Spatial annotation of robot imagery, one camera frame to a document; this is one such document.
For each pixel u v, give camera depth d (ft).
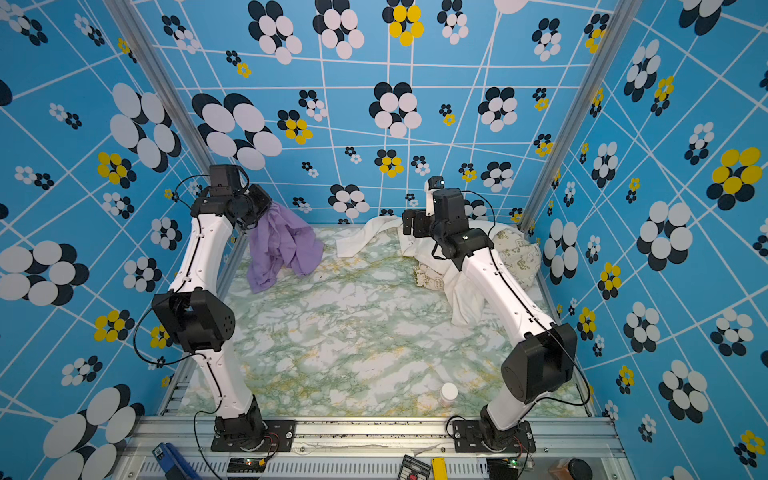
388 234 3.90
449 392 2.42
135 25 2.32
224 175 2.15
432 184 2.23
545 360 1.38
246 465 2.37
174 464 2.21
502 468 2.28
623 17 2.23
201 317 1.70
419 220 2.32
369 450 2.39
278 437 2.38
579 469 2.03
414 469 2.23
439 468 2.23
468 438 2.39
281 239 3.15
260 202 2.54
